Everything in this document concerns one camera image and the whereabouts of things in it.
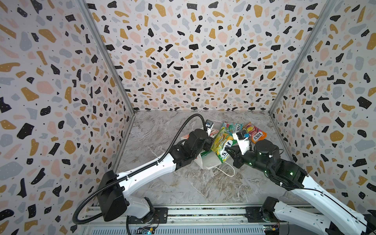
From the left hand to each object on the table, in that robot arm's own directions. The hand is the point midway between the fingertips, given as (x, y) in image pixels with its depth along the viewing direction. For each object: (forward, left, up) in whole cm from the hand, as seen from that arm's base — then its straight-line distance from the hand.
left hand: (209, 130), depth 73 cm
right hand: (-11, -5, +3) cm, 13 cm away
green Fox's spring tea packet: (-7, -6, +3) cm, 9 cm away
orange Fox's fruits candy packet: (+17, -37, -27) cm, 49 cm away
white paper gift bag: (-5, 0, -22) cm, 23 cm away
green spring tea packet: (-1, +1, -20) cm, 21 cm away
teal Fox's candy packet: (+21, -20, -25) cm, 39 cm away
